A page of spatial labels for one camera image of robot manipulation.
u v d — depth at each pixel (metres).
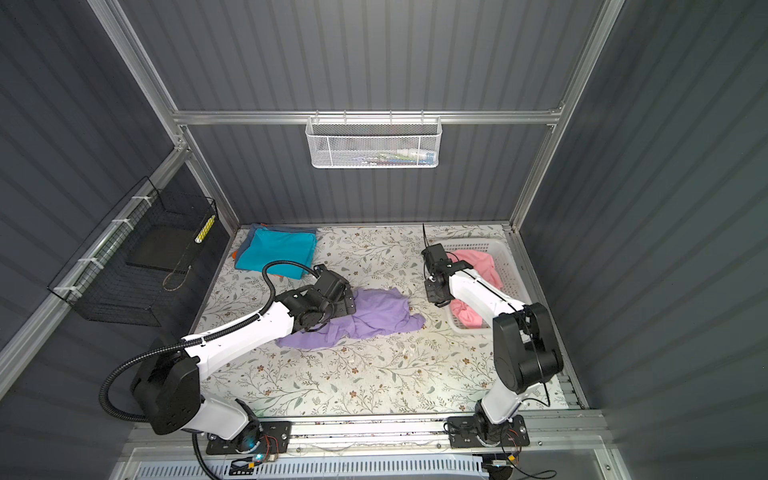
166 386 0.42
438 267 0.72
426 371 0.85
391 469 0.77
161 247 0.77
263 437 0.72
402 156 0.92
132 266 0.72
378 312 0.91
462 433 0.73
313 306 0.62
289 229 1.18
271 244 1.08
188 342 0.46
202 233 0.81
